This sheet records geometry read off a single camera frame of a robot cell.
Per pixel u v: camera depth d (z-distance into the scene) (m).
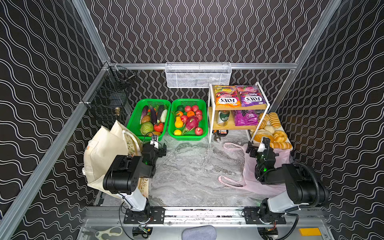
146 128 1.00
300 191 0.45
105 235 0.69
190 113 1.13
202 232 0.68
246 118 0.90
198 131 1.03
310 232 0.70
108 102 0.94
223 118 0.84
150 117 1.11
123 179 0.46
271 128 1.04
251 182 0.81
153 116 1.11
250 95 0.78
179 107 1.17
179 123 1.06
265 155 0.71
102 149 0.76
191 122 1.03
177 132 1.02
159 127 1.03
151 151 0.75
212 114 0.80
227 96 0.78
